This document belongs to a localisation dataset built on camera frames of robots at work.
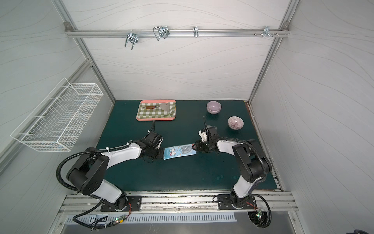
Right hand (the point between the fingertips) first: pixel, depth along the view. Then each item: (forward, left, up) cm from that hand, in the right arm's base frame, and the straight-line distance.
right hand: (195, 147), depth 93 cm
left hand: (-6, +20, 0) cm, 21 cm away
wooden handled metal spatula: (+34, +25, +2) cm, 43 cm away
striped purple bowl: (+20, -29, +1) cm, 36 cm away
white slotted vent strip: (-40, +42, -1) cm, 58 cm away
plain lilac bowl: (+35, -14, +1) cm, 37 cm away
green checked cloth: (+29, +29, 0) cm, 41 cm away
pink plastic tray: (+39, +33, +2) cm, 51 cm away
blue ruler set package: (-3, +10, 0) cm, 11 cm away
